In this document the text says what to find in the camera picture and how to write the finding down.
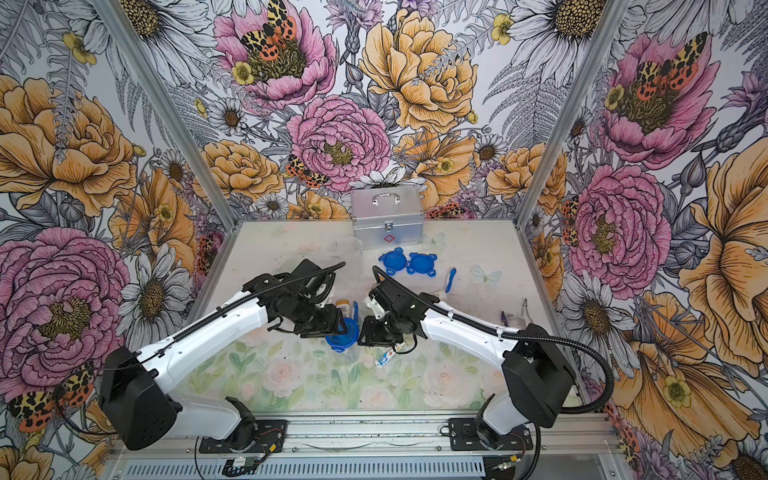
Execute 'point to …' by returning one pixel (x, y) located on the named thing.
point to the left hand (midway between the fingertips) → (333, 341)
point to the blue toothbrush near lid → (452, 275)
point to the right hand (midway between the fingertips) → (364, 349)
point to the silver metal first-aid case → (387, 216)
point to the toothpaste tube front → (385, 358)
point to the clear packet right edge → (520, 321)
